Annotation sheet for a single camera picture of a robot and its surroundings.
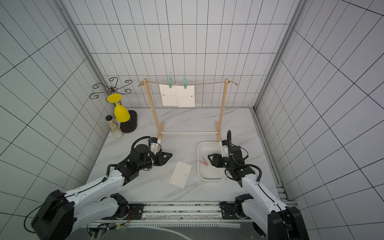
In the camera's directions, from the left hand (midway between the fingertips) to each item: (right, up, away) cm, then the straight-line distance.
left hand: (169, 157), depth 81 cm
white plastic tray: (+21, -10, +7) cm, 24 cm away
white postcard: (+6, -12, +5) cm, 14 cm away
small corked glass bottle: (-38, +11, +18) cm, 44 cm away
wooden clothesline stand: (+30, +18, +14) cm, 38 cm away
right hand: (+25, +1, +5) cm, 25 cm away
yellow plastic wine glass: (-29, +25, +5) cm, 39 cm away
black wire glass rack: (-34, +15, +25) cm, 45 cm away
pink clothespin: (+20, -6, +9) cm, 23 cm away
